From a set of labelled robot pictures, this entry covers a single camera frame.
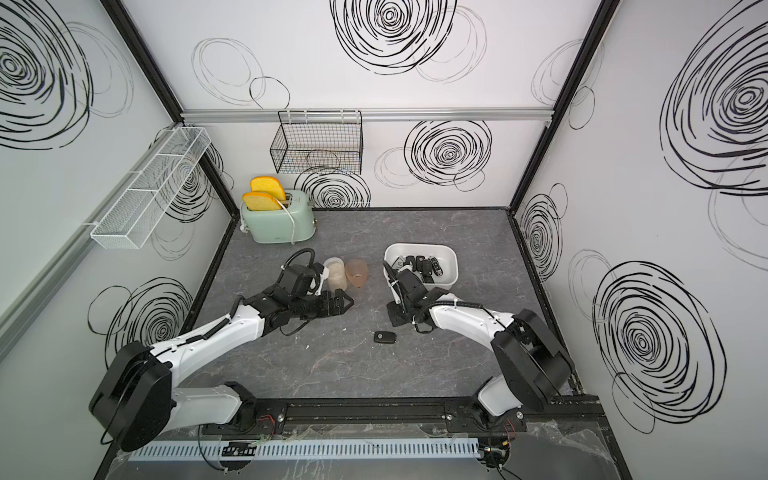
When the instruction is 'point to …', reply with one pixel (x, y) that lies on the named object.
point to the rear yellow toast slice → (270, 185)
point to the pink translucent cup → (357, 272)
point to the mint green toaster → (275, 226)
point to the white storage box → (446, 253)
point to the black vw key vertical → (419, 262)
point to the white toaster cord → (244, 229)
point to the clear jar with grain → (337, 276)
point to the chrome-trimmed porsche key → (436, 266)
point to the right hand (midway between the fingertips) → (395, 312)
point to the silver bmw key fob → (398, 263)
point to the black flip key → (426, 273)
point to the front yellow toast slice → (260, 201)
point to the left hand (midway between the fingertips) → (343, 305)
